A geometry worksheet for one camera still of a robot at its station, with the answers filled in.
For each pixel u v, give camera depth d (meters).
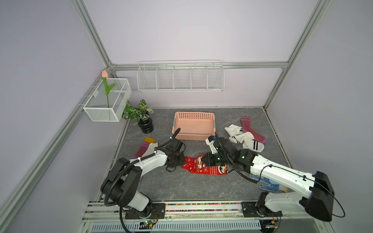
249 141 0.99
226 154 0.57
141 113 0.85
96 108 0.74
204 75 1.03
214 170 0.87
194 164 0.89
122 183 0.44
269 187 0.81
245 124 1.09
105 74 0.83
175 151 0.71
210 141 0.70
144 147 0.97
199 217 0.73
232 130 1.04
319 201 0.38
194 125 1.01
